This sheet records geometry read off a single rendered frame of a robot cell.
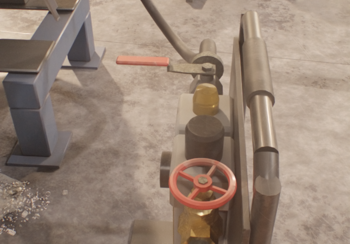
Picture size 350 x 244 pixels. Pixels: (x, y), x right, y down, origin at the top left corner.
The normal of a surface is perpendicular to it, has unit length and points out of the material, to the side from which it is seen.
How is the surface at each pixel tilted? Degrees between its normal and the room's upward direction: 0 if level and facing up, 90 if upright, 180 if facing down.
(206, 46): 15
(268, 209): 89
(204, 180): 0
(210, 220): 90
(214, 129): 0
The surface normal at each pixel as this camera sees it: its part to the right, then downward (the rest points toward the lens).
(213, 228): 0.53, 0.21
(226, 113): 0.00, -0.79
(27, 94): -0.07, 0.61
